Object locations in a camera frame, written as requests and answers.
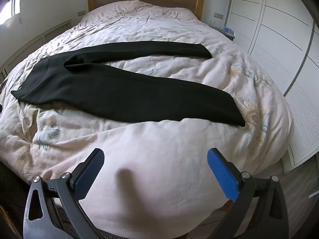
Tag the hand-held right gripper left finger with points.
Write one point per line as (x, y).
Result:
(91, 171)

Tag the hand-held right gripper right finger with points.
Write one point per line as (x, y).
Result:
(224, 176)

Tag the black pants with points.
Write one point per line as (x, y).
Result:
(112, 92)

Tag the floral white duvet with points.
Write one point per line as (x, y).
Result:
(162, 166)

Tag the dark nightstand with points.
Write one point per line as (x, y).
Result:
(231, 38)

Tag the white slatted radiator cover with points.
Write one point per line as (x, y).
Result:
(37, 39)

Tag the white closet doors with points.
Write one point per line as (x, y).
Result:
(274, 42)

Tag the blue item on nightstand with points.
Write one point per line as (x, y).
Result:
(228, 31)

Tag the window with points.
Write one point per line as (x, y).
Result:
(16, 5)

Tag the wall switch plate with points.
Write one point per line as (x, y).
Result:
(81, 13)
(218, 15)

